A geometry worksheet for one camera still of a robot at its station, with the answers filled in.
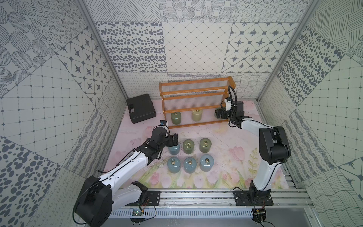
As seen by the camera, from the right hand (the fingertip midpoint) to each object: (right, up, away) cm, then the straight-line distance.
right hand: (222, 111), depth 100 cm
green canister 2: (-15, -21, -15) cm, 30 cm away
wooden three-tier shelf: (-24, +14, +20) cm, 34 cm away
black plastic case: (-63, +3, +11) cm, 64 cm away
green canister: (-25, -22, -15) cm, 36 cm away
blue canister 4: (-34, -24, -16) cm, 44 cm away
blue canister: (-33, -30, -22) cm, 50 cm away
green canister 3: (-34, -5, -2) cm, 34 cm away
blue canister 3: (-24, -30, -22) cm, 45 cm away
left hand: (-33, -14, -18) cm, 40 cm away
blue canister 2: (-15, -29, -23) cm, 40 cm away
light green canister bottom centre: (-19, -3, +1) cm, 19 cm away
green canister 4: (-4, 0, -9) cm, 10 cm away
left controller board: (-51, -53, -29) cm, 79 cm away
